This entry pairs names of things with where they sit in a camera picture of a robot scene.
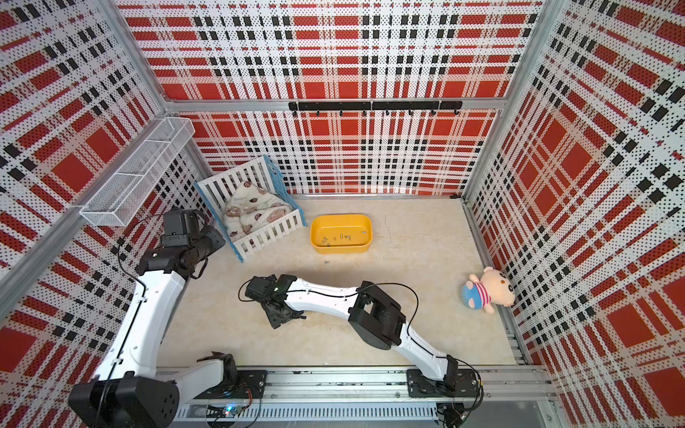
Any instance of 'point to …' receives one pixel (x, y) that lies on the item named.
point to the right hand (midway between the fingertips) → (288, 314)
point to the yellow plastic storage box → (342, 234)
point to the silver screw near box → (325, 261)
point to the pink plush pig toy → (493, 288)
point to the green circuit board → (232, 410)
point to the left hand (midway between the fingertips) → (219, 237)
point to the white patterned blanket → (249, 207)
